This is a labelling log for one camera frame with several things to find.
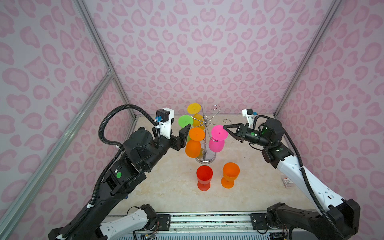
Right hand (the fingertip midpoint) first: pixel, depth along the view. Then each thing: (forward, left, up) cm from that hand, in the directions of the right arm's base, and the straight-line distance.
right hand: (225, 128), depth 64 cm
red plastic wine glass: (-11, +9, -25) cm, 28 cm away
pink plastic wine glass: (-2, +3, -3) cm, 5 cm away
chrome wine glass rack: (+9, +6, -40) cm, 41 cm away
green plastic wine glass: (+8, +19, -4) cm, 21 cm away
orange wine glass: (-8, -5, -26) cm, 28 cm away
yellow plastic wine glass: (+17, +14, -5) cm, 23 cm away
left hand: (-4, +18, +10) cm, 21 cm away
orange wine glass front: (-1, +14, -13) cm, 20 cm away
